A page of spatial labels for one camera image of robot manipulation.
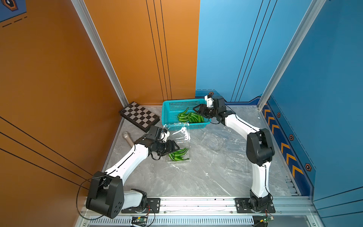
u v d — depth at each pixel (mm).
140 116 1087
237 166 871
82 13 710
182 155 910
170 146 726
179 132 940
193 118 1087
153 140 659
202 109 831
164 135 796
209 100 863
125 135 985
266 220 698
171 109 1155
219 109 757
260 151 537
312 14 714
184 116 1087
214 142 992
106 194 407
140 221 717
